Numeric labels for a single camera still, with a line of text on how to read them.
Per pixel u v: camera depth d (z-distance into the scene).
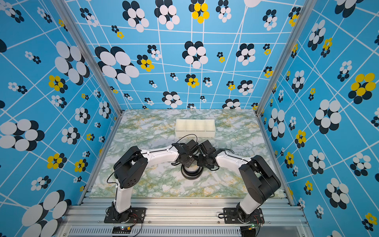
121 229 0.72
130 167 0.53
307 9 0.68
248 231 0.71
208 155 0.68
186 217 0.74
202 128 1.11
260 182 0.45
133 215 0.72
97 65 0.93
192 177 0.86
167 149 0.62
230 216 0.72
